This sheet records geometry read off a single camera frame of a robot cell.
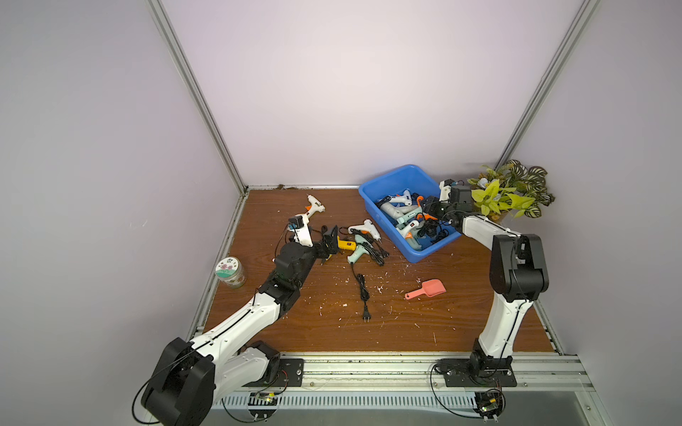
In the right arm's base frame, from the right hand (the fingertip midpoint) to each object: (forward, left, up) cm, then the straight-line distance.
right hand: (428, 196), depth 99 cm
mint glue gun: (-8, +11, -7) cm, 15 cm away
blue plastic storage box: (-10, -3, -11) cm, 15 cm away
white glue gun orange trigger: (-11, +8, -6) cm, 15 cm away
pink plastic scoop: (-31, +2, -13) cm, 34 cm away
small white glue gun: (+5, +46, -12) cm, 47 cm away
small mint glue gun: (-18, +26, -11) cm, 33 cm away
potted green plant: (0, -29, +5) cm, 29 cm away
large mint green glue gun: (-15, +6, -10) cm, 19 cm away
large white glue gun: (-2, +11, -8) cm, 14 cm away
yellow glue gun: (-16, +31, -9) cm, 37 cm away
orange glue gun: (-5, +2, -6) cm, 8 cm away
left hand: (-23, +36, +11) cm, 44 cm away
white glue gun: (-7, +23, -11) cm, 27 cm away
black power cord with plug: (-34, +24, -12) cm, 43 cm away
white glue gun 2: (+9, +6, -10) cm, 15 cm away
